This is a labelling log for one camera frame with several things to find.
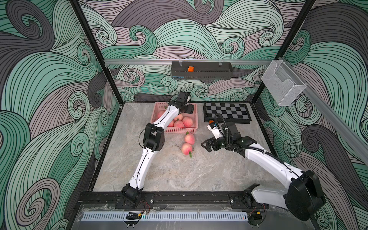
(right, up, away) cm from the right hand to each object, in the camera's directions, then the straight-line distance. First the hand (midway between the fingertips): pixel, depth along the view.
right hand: (209, 141), depth 83 cm
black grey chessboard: (+28, +17, +26) cm, 42 cm away
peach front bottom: (-23, +9, +17) cm, 30 cm away
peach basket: (-11, 0, +10) cm, 15 cm away
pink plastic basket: (-33, +23, +32) cm, 51 cm away
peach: (-12, +10, +18) cm, 24 cm away
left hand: (-10, +22, +22) cm, 33 cm away
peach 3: (-18, +14, +21) cm, 31 cm away
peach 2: (-18, +9, +15) cm, 25 cm away
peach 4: (-13, -5, +5) cm, 15 cm away
